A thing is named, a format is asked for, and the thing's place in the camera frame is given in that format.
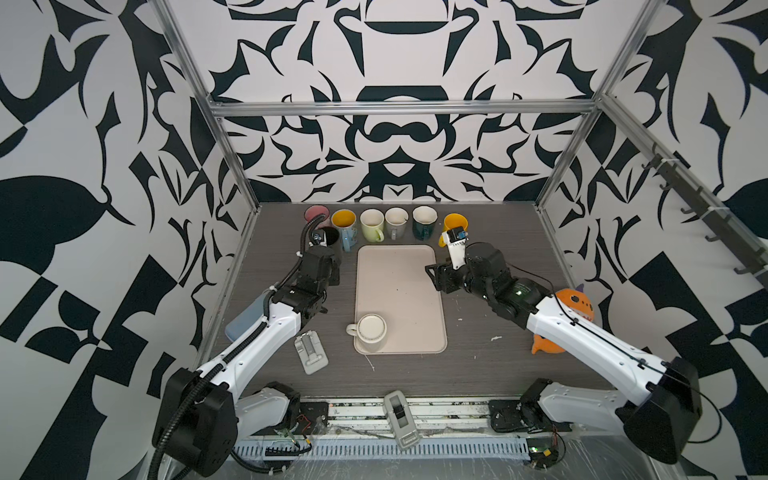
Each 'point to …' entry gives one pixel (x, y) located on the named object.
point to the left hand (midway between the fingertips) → (323, 253)
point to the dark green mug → (424, 219)
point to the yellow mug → (451, 222)
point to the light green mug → (371, 221)
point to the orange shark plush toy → (579, 303)
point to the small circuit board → (542, 452)
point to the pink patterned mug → (314, 210)
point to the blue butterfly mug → (344, 219)
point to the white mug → (370, 331)
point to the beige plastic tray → (392, 282)
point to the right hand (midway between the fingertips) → (437, 261)
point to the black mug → (332, 239)
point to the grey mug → (396, 219)
